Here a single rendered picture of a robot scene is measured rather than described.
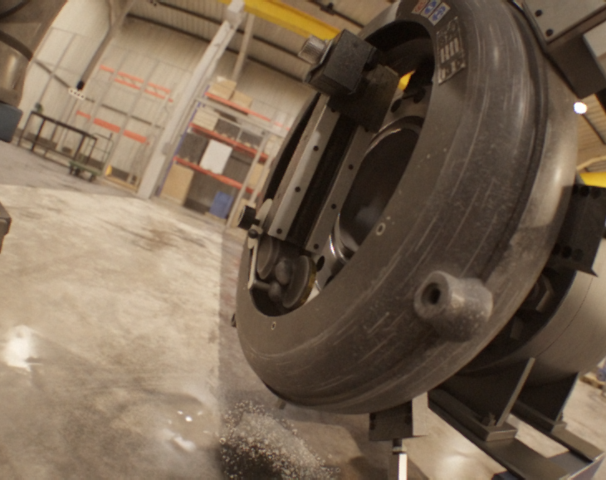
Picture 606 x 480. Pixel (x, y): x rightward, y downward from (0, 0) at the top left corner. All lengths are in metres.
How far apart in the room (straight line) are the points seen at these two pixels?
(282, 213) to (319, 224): 0.07
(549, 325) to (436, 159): 0.40
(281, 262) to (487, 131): 0.41
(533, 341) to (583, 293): 0.13
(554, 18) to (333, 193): 0.44
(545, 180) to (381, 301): 0.16
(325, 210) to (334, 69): 0.24
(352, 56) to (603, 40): 0.37
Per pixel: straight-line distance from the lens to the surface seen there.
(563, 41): 0.34
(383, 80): 0.64
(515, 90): 0.30
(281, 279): 0.56
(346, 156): 0.60
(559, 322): 0.63
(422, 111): 0.61
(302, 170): 0.57
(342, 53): 0.55
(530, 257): 0.28
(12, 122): 0.64
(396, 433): 0.41
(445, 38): 0.40
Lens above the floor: 0.46
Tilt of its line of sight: level
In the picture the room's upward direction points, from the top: 22 degrees clockwise
